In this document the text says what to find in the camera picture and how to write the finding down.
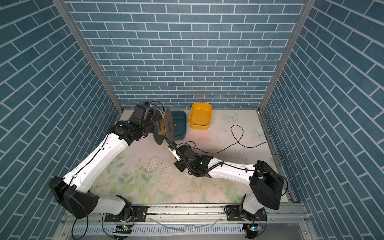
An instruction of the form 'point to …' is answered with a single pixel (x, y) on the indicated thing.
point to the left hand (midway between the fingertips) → (159, 123)
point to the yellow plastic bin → (200, 115)
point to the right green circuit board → (251, 230)
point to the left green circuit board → (123, 229)
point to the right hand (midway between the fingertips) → (174, 155)
